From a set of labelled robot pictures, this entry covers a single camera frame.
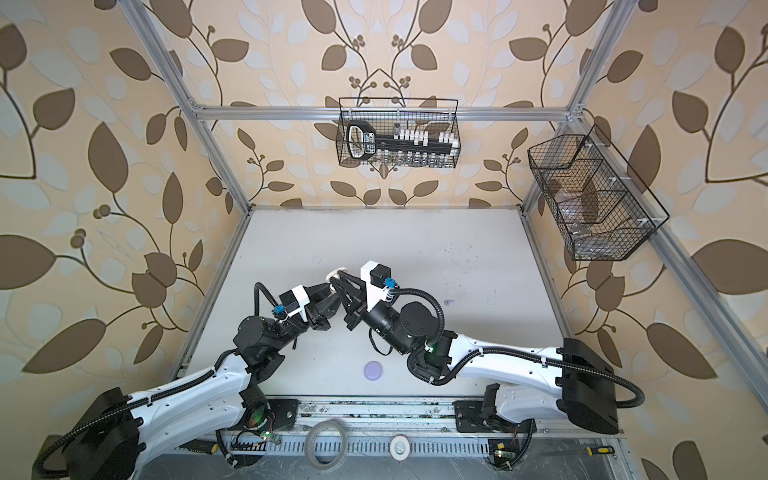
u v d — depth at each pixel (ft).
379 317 1.80
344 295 1.94
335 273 1.99
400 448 2.29
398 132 2.64
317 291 2.03
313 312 1.95
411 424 2.42
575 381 1.32
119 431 1.36
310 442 2.26
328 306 1.97
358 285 1.89
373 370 2.66
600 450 2.27
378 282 1.65
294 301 1.75
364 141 2.77
